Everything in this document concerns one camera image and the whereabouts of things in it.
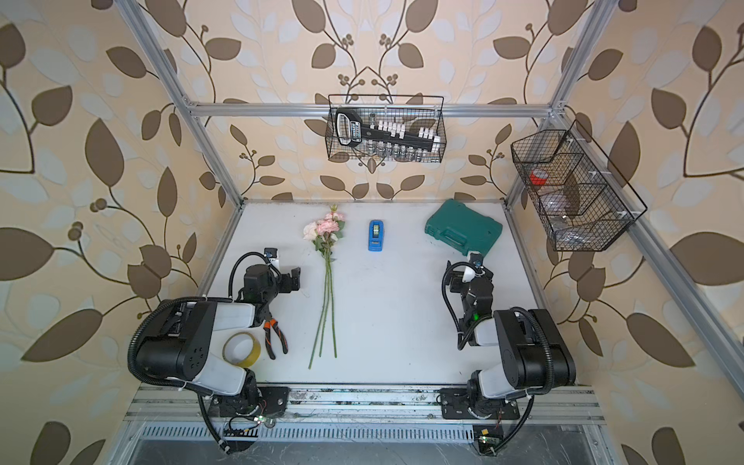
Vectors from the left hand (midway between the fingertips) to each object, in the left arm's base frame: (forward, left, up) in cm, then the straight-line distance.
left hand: (279, 266), depth 95 cm
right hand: (-1, -61, +4) cm, 61 cm away
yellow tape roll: (-27, +2, -4) cm, 28 cm away
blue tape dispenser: (+15, -32, -2) cm, 35 cm away
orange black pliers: (-18, +1, -5) cm, 19 cm away
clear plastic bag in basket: (+1, -80, +26) cm, 85 cm away
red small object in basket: (+12, -78, +29) cm, 84 cm away
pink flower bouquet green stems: (+14, -13, +2) cm, 19 cm away
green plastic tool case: (+17, -65, 0) cm, 67 cm away
